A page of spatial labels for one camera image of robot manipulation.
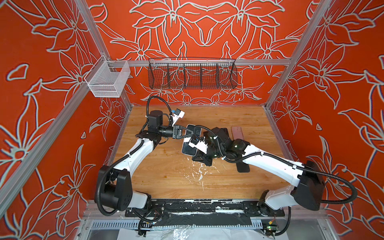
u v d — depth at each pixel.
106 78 0.93
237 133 1.04
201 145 0.64
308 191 0.39
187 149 0.68
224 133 0.58
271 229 0.68
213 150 0.64
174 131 0.66
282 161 0.46
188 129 0.70
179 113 0.69
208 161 0.66
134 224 0.70
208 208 0.74
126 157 0.48
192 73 0.98
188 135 0.70
